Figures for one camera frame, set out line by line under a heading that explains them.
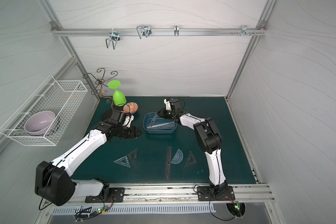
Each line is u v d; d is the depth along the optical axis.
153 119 0.98
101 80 0.88
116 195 0.74
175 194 0.75
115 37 0.78
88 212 0.71
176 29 0.72
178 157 0.87
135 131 0.73
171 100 0.93
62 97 0.78
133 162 0.86
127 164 0.84
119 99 0.89
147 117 1.02
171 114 0.86
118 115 0.64
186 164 0.85
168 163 0.84
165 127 1.02
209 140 0.56
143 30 0.77
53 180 0.39
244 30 0.77
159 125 1.01
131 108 1.11
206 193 0.73
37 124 0.62
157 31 0.77
